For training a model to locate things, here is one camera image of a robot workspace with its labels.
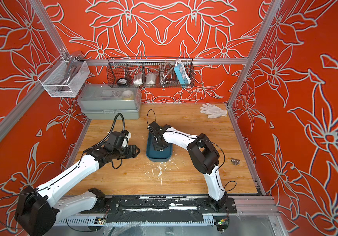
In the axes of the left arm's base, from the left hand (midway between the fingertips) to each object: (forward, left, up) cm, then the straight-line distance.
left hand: (137, 149), depth 81 cm
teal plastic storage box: (-1, -11, -5) cm, 12 cm away
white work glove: (+43, -52, -10) cm, 68 cm away
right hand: (+7, -10, -8) cm, 15 cm away
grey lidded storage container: (+33, +27, +4) cm, 43 cm away
